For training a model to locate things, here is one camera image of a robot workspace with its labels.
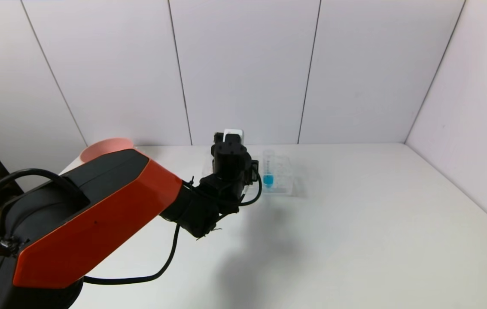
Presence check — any test tube with blue pigment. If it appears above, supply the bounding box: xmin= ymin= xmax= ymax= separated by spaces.
xmin=262 ymin=149 xmax=275 ymax=190

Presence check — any clear acrylic test tube rack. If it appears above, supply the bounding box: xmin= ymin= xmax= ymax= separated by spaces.
xmin=201 ymin=154 xmax=297 ymax=197

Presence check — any pink bowl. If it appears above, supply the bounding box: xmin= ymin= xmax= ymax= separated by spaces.
xmin=81 ymin=138 xmax=135 ymax=164

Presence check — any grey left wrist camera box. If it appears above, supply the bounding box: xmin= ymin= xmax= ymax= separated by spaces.
xmin=223 ymin=129 xmax=245 ymax=145

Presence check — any thin black camera cable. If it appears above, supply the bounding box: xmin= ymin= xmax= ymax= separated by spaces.
xmin=238 ymin=161 xmax=264 ymax=207

